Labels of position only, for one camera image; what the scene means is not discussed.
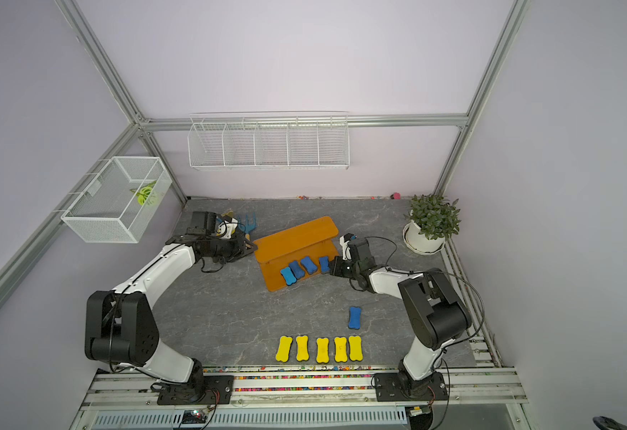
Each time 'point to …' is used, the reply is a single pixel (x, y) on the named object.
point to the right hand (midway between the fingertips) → (327, 262)
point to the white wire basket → (117, 206)
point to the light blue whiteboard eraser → (288, 276)
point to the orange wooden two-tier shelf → (304, 249)
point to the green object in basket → (143, 192)
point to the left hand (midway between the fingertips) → (255, 249)
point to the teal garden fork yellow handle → (248, 227)
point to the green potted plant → (435, 215)
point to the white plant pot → (419, 243)
